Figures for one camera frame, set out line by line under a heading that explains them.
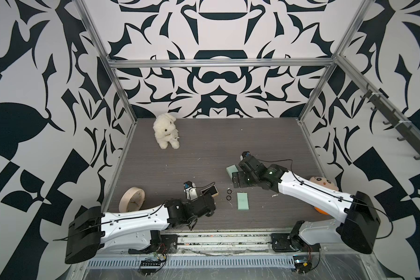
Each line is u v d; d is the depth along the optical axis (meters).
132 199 0.77
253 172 0.60
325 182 0.83
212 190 0.89
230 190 0.89
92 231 0.41
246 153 0.74
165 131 0.93
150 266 0.73
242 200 0.85
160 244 0.65
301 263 0.71
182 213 0.57
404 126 0.58
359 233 0.39
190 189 0.71
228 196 0.87
